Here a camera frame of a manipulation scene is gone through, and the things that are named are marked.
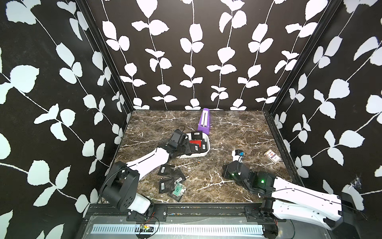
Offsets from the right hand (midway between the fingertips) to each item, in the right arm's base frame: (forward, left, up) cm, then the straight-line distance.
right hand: (219, 165), depth 76 cm
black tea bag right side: (-7, +29, -13) cm, 32 cm away
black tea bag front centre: (+18, +8, -10) cm, 22 cm away
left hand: (+15, +16, -3) cm, 22 cm away
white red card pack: (+12, -37, -13) cm, 41 cm away
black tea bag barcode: (+25, +12, -8) cm, 29 cm away
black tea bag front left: (+3, +32, -13) cm, 34 cm away
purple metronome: (+33, +7, -5) cm, 34 cm away
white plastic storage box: (+23, +5, -9) cm, 26 cm away
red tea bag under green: (+21, +13, -10) cm, 26 cm away
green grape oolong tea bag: (-9, +22, -14) cm, 27 cm away
